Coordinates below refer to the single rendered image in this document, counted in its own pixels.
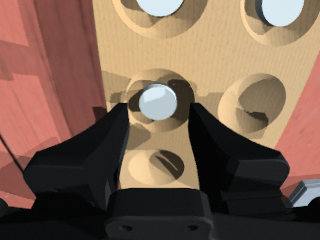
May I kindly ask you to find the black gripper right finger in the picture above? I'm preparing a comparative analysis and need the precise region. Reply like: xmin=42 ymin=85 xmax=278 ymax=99
xmin=188 ymin=103 xmax=290 ymax=218

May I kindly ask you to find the tan wooden counting tray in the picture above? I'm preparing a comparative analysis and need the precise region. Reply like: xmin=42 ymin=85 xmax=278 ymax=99
xmin=91 ymin=0 xmax=320 ymax=190

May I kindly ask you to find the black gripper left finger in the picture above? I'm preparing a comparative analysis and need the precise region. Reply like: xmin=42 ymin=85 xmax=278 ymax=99
xmin=23 ymin=102 xmax=130 ymax=219

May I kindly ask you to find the white disc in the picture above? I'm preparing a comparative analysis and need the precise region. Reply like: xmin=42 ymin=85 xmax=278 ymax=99
xmin=137 ymin=0 xmax=183 ymax=16
xmin=255 ymin=0 xmax=304 ymax=26
xmin=139 ymin=82 xmax=177 ymax=120

